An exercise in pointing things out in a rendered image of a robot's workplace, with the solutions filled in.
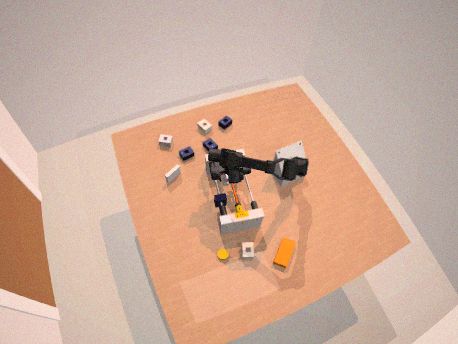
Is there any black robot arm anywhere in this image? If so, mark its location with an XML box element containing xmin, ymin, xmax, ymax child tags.
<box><xmin>208</xmin><ymin>148</ymin><xmax>309</xmax><ymax>184</ymax></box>

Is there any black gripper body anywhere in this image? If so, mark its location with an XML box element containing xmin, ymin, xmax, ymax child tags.
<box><xmin>210</xmin><ymin>166</ymin><xmax>251</xmax><ymax>180</ymax></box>

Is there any yellow round disc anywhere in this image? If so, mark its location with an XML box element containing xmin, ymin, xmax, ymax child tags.
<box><xmin>217</xmin><ymin>249</ymin><xmax>229</xmax><ymax>260</ymax></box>

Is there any orange rectangular block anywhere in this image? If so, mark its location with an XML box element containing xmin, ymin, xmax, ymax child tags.
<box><xmin>273</xmin><ymin>238</ymin><xmax>296</xmax><ymax>268</ymax></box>

